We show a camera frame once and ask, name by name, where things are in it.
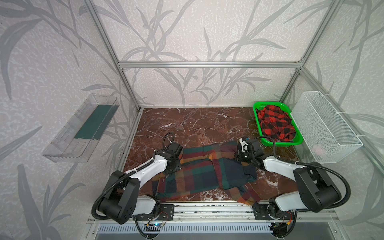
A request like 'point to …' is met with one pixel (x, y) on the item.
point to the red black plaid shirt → (276, 123)
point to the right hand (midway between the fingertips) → (234, 149)
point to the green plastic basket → (298, 139)
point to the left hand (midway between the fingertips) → (178, 163)
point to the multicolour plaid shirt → (208, 166)
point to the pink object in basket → (318, 149)
